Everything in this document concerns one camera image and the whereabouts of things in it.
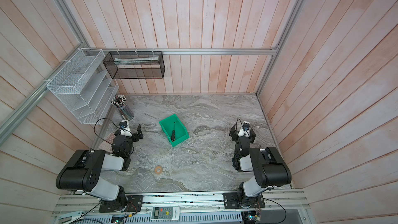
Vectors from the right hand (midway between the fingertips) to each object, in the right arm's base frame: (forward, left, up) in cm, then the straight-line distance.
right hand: (244, 125), depth 90 cm
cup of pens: (+11, +76, +7) cm, 78 cm away
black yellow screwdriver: (-3, +43, -8) cm, 44 cm away
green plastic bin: (+8, +45, -9) cm, 46 cm away
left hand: (-2, +66, 0) cm, 66 cm away
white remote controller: (-44, +42, -8) cm, 61 cm away
